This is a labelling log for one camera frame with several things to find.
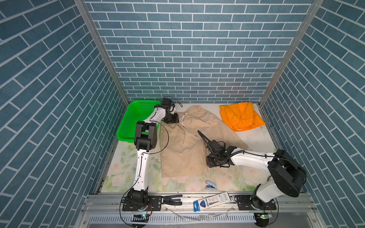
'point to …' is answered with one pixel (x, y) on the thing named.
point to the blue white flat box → (211, 202)
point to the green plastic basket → (138, 110)
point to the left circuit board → (140, 218)
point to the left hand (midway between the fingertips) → (176, 120)
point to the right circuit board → (264, 216)
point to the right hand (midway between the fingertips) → (207, 161)
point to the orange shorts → (240, 116)
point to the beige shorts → (184, 144)
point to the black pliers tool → (168, 200)
